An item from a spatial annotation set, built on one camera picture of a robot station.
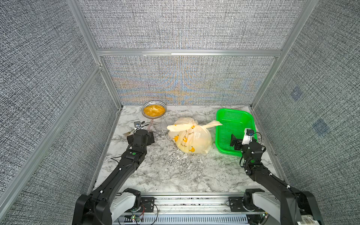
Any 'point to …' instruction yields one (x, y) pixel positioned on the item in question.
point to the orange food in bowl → (154, 110)
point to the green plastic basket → (234, 122)
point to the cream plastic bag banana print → (190, 136)
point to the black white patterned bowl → (154, 102)
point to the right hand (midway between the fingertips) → (241, 131)
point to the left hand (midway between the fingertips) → (144, 131)
